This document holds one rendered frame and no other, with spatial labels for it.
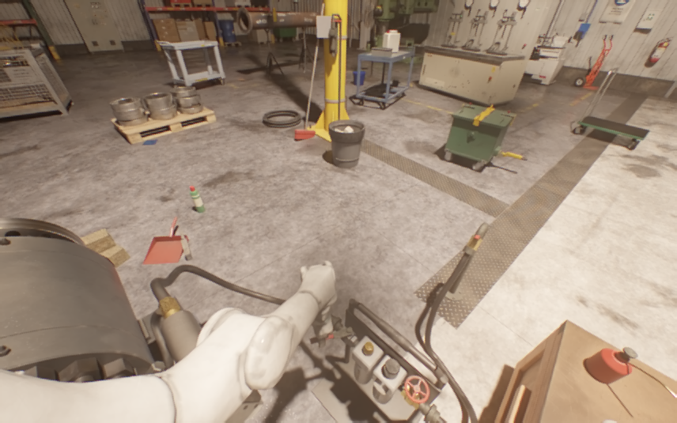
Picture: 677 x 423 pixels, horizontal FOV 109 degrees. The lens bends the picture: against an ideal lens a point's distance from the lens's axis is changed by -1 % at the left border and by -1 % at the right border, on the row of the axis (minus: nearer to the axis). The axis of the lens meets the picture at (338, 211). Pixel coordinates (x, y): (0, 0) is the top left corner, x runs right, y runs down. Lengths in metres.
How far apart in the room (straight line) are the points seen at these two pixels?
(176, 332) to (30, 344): 0.28
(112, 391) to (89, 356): 0.59
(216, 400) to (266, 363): 0.06
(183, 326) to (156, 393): 0.45
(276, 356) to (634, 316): 2.23
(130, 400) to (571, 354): 1.22
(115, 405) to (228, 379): 0.11
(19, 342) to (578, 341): 1.58
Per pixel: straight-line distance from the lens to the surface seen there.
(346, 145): 2.72
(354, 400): 1.41
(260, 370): 0.35
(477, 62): 5.83
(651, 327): 2.39
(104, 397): 0.26
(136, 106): 4.45
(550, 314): 2.03
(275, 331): 0.36
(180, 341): 0.71
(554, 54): 9.14
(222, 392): 0.33
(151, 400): 0.28
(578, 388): 1.21
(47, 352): 0.84
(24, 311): 0.94
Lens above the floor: 1.37
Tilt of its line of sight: 39 degrees down
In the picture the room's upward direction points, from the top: 1 degrees clockwise
